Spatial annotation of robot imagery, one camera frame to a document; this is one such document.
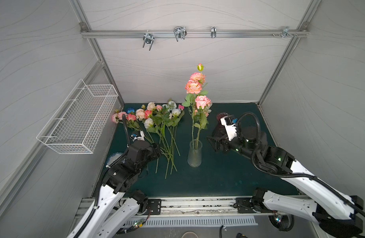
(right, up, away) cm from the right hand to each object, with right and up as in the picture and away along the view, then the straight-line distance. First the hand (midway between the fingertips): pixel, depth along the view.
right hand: (214, 133), depth 63 cm
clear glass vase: (-7, -15, +20) cm, 26 cm away
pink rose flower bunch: (-33, +3, +41) cm, 53 cm away
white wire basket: (-63, +4, +5) cm, 64 cm away
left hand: (-29, -7, +7) cm, 30 cm away
